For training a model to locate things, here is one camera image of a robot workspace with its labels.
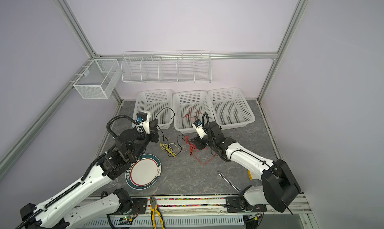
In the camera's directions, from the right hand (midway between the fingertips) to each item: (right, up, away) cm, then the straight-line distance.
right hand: (195, 138), depth 84 cm
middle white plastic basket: (-5, +19, +32) cm, 38 cm away
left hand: (-18, +10, -16) cm, 25 cm away
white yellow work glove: (+31, -21, -1) cm, 37 cm away
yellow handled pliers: (-20, -32, -11) cm, 40 cm away
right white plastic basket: (+27, +18, +32) cm, 45 cm away
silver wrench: (+14, -20, 0) cm, 25 cm away
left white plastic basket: (-30, +23, +36) cm, 52 cm away
